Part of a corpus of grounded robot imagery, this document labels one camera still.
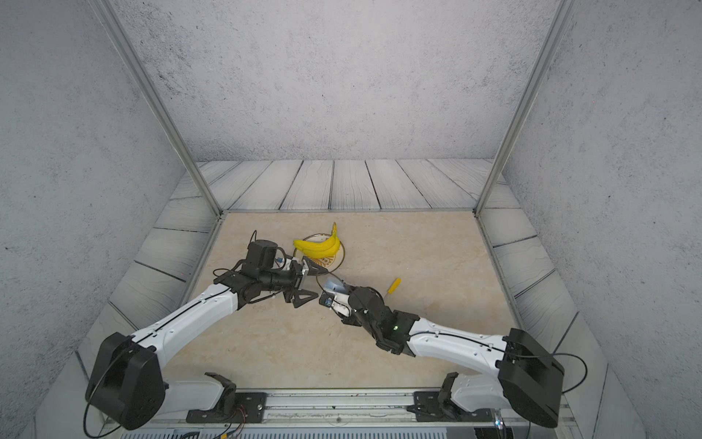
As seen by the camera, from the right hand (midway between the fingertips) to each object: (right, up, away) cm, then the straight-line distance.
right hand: (347, 289), depth 79 cm
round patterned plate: (-8, +4, +26) cm, 27 cm away
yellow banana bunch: (-9, +10, +25) cm, 28 cm away
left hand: (-6, +3, -3) cm, 7 cm away
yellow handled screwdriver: (+16, -3, +18) cm, 24 cm away
